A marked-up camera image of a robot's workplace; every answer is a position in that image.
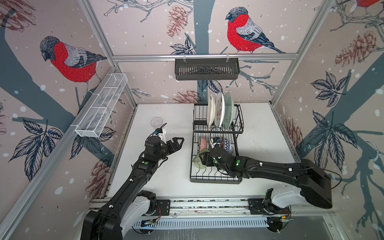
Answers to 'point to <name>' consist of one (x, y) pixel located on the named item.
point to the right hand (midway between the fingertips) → (201, 157)
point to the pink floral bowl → (203, 144)
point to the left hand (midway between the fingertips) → (179, 141)
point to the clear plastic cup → (156, 122)
